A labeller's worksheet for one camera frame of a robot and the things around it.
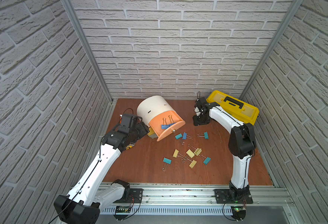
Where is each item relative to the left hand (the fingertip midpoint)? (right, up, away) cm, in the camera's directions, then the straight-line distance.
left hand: (147, 127), depth 75 cm
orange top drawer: (+12, +5, +11) cm, 17 cm away
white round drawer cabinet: (+1, +12, +13) cm, 18 cm away
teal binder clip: (+20, -9, +22) cm, 31 cm away
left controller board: (-13, -44, -2) cm, 46 cm away
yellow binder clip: (+17, -19, +14) cm, 29 cm away
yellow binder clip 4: (+27, -24, +10) cm, 37 cm away
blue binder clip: (+9, 0, +8) cm, 12 cm away
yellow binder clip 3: (+31, -17, +15) cm, 38 cm away
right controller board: (+48, -43, -5) cm, 65 cm away
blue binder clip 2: (+14, +2, +10) cm, 18 cm away
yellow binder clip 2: (+26, -19, +14) cm, 35 cm away
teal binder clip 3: (+36, -22, +11) cm, 44 cm away
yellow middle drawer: (+2, -3, +4) cm, 6 cm away
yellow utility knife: (-14, -14, +16) cm, 26 cm away
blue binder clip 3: (+24, -9, +22) cm, 34 cm away
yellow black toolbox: (+61, +9, +16) cm, 64 cm away
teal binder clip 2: (+38, -8, +23) cm, 45 cm away
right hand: (+34, +1, +22) cm, 40 cm away
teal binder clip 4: (+10, -23, +11) cm, 27 cm away
